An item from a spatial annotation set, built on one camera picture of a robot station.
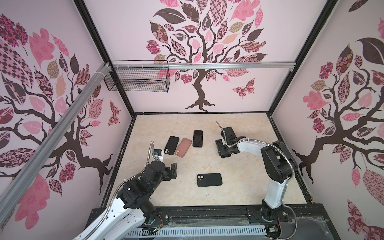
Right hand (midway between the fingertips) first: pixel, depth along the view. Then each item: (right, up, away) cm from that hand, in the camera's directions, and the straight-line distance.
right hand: (223, 148), depth 99 cm
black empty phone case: (-36, +2, +2) cm, 36 cm away
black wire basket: (-67, +54, +22) cm, 89 cm away
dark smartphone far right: (0, +11, -20) cm, 22 cm away
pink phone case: (-28, 0, +1) cm, 28 cm away
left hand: (-33, -6, -26) cm, 42 cm away
